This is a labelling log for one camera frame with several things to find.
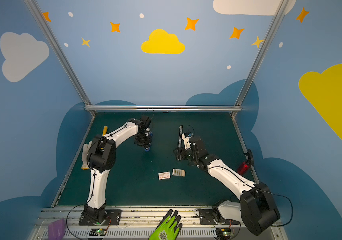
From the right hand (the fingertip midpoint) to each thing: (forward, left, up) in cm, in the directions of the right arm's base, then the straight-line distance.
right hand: (178, 148), depth 84 cm
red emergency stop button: (-7, -38, -7) cm, 39 cm away
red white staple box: (-11, +8, -14) cm, 19 cm away
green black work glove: (-37, +3, -13) cm, 39 cm away
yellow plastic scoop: (+20, +54, -11) cm, 59 cm away
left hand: (+9, +20, -11) cm, 24 cm away
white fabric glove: (+3, +62, -13) cm, 64 cm away
